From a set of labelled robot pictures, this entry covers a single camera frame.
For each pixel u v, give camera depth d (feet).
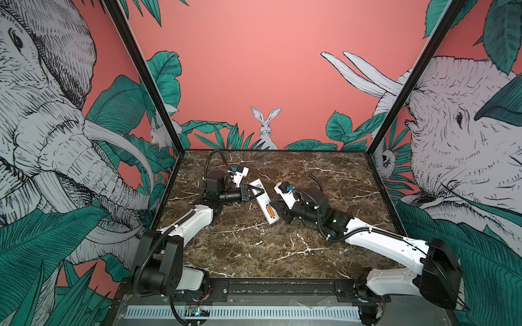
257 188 2.55
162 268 1.38
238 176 2.50
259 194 2.54
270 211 2.54
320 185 3.52
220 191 2.25
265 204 2.54
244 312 2.30
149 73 2.89
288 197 2.07
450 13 2.30
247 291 2.45
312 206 1.79
